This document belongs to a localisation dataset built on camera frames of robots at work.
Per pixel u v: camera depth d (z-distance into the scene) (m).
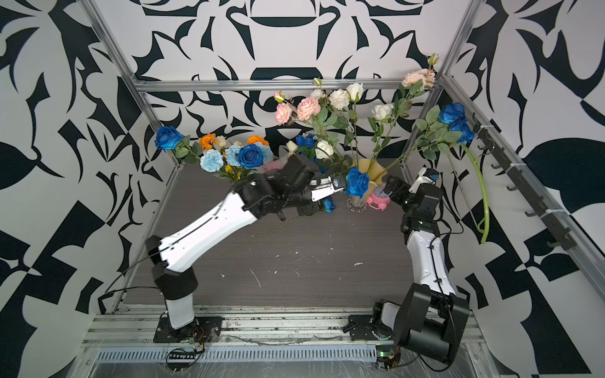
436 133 0.68
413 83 0.75
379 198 1.04
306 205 0.60
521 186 0.54
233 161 0.72
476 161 0.70
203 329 0.73
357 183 0.57
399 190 0.72
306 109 0.68
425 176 0.70
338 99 0.79
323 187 0.56
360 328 0.74
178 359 0.72
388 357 0.70
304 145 0.86
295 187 0.50
